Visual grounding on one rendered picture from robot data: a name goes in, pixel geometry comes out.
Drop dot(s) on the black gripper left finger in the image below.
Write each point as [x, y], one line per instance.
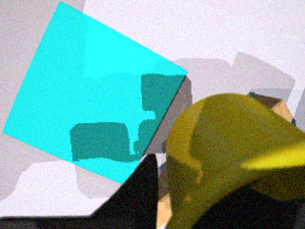
[133, 206]

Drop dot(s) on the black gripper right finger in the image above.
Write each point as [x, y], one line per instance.
[245, 208]

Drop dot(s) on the olive-yellow cup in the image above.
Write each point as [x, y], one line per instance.
[225, 141]

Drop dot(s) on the tan flat bar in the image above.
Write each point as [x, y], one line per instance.
[164, 201]

